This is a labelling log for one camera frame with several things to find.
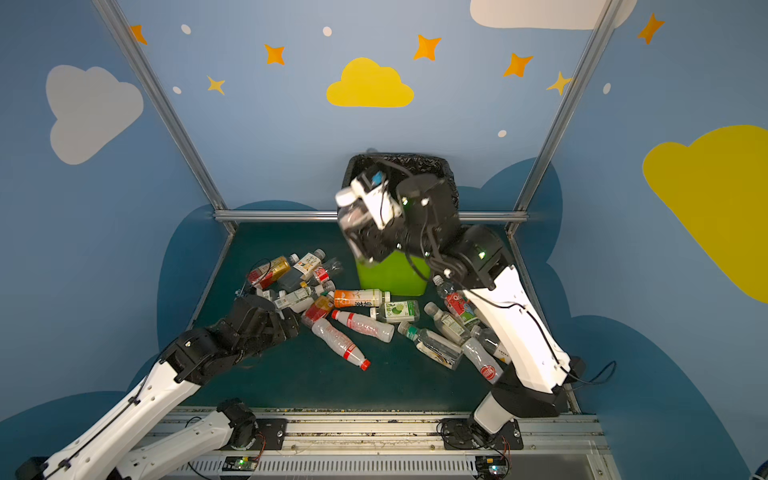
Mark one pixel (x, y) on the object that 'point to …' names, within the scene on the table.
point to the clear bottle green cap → (433, 347)
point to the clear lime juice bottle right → (402, 311)
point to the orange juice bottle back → (353, 298)
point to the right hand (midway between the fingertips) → (360, 224)
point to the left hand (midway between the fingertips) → (291, 326)
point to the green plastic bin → (394, 274)
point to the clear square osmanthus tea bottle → (305, 266)
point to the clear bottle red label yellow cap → (323, 276)
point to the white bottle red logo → (477, 353)
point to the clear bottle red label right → (456, 300)
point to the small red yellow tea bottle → (319, 309)
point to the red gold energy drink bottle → (265, 275)
